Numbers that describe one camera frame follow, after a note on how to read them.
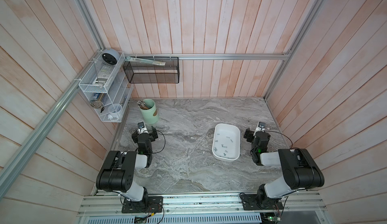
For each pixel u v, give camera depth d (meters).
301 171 0.46
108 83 0.75
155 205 0.73
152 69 1.05
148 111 0.95
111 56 0.80
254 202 0.73
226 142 0.96
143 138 0.72
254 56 0.95
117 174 0.45
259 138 0.72
